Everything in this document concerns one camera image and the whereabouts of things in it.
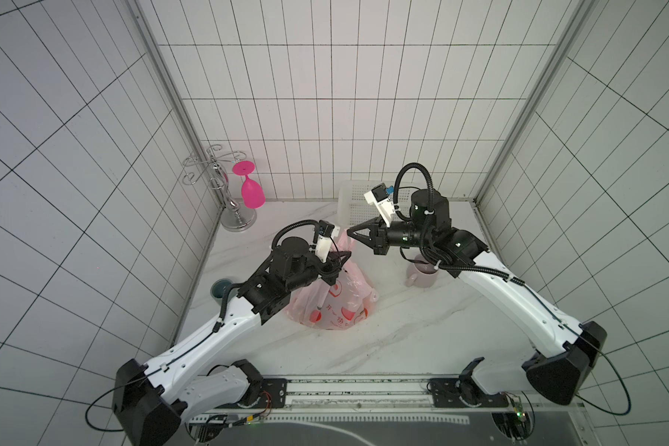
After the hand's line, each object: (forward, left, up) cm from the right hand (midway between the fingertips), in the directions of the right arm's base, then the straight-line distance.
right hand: (351, 224), depth 65 cm
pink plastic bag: (-12, +2, -22) cm, 25 cm away
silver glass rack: (+28, +49, -33) cm, 66 cm away
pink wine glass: (+28, +37, -19) cm, 51 cm away
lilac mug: (+3, -23, -28) cm, 37 cm away
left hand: (-3, +2, -10) cm, 11 cm away
